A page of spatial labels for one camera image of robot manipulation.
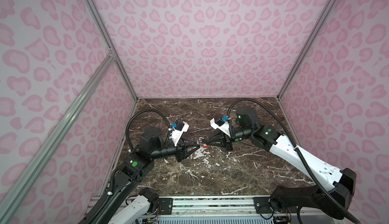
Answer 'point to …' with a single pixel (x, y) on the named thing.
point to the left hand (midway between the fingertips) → (198, 143)
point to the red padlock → (205, 146)
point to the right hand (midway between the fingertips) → (209, 141)
